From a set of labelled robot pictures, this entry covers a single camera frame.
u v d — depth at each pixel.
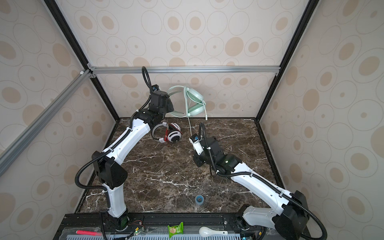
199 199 0.81
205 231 0.71
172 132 1.00
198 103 0.77
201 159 0.66
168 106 0.74
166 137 1.02
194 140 0.65
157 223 0.75
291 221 0.38
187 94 0.76
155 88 0.69
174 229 0.70
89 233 0.71
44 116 0.63
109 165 0.46
